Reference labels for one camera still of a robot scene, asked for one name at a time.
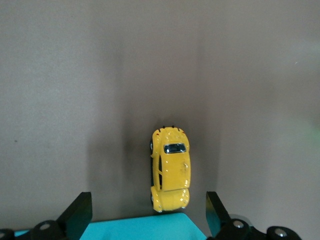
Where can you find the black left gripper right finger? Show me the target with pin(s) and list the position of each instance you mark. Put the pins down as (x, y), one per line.
(215, 215)

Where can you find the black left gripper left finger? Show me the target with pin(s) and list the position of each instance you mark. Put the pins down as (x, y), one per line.
(77, 215)

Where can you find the yellow beetle toy car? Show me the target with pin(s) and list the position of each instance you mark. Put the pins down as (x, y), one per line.
(172, 172)

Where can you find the turquoise plastic bin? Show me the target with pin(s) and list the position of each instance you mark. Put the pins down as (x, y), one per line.
(140, 227)

